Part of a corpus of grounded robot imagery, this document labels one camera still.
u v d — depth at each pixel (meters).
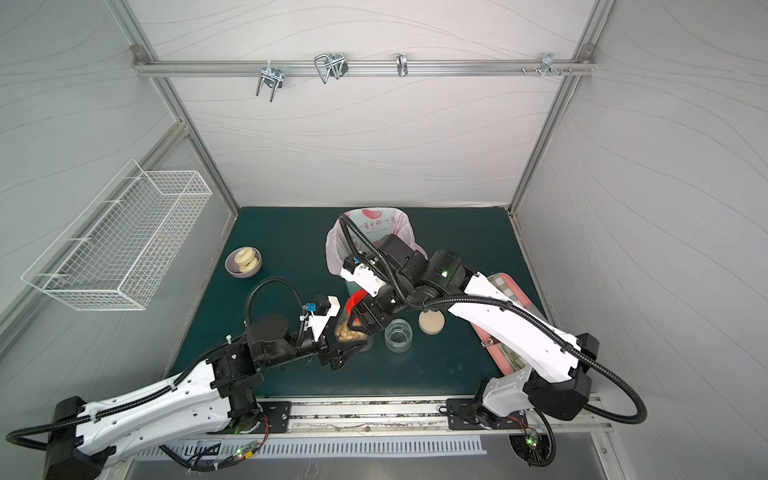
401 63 0.73
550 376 0.40
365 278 0.55
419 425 0.73
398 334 0.84
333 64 0.76
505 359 0.84
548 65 0.76
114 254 0.68
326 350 0.58
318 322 0.57
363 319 0.53
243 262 0.97
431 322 0.88
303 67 0.78
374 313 0.52
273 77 0.79
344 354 0.58
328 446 0.70
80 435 0.42
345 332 0.64
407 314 0.45
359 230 0.44
